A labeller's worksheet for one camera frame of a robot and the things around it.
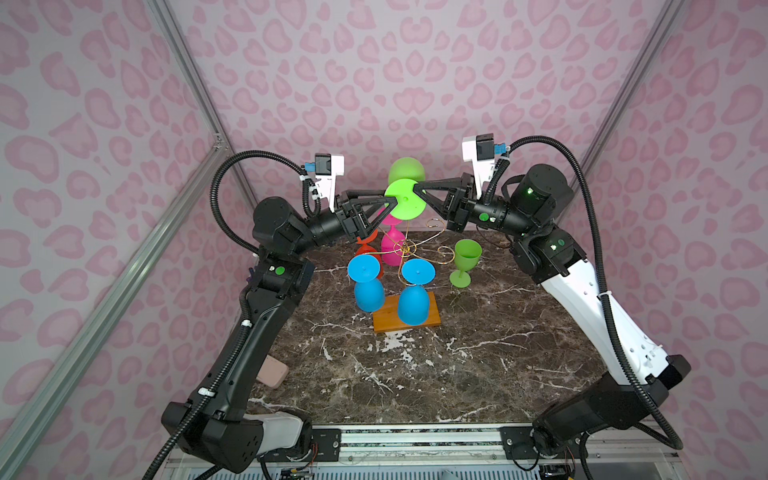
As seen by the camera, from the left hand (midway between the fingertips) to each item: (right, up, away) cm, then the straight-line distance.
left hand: (393, 197), depth 51 cm
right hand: (+4, +1, -1) cm, 5 cm away
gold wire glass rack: (+20, -9, +63) cm, 66 cm away
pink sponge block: (-35, -43, +34) cm, 65 cm away
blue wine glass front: (+5, -20, +20) cm, 29 cm away
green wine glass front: (+23, -9, +45) cm, 51 cm away
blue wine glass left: (-6, -19, +24) cm, 31 cm away
